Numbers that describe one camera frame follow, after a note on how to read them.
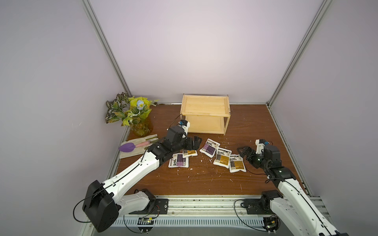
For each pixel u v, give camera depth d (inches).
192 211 28.6
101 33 31.4
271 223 27.4
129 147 37.9
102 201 15.1
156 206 28.5
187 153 36.1
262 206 26.4
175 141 23.2
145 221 28.1
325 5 27.6
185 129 24.0
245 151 28.5
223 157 35.0
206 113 34.3
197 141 26.7
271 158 23.6
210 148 36.9
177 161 34.6
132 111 34.8
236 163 33.8
